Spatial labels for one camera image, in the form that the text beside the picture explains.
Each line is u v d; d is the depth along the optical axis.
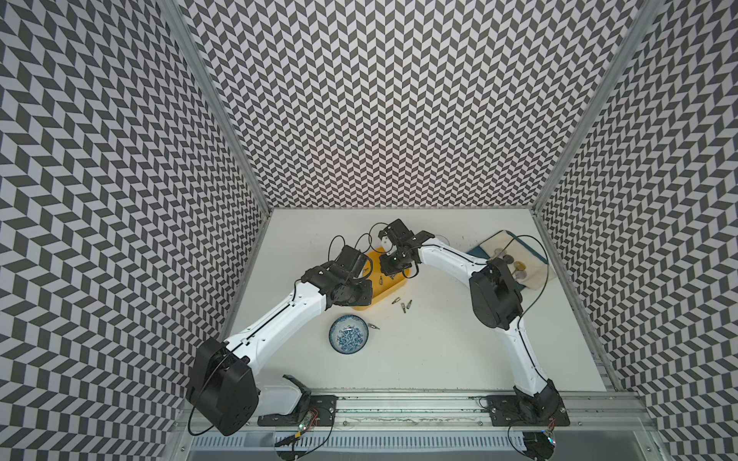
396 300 0.91
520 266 1.01
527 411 0.65
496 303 0.58
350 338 0.85
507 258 1.03
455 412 0.75
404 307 0.91
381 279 0.96
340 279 0.61
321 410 0.72
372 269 0.67
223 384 0.39
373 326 0.89
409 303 0.91
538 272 0.94
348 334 0.85
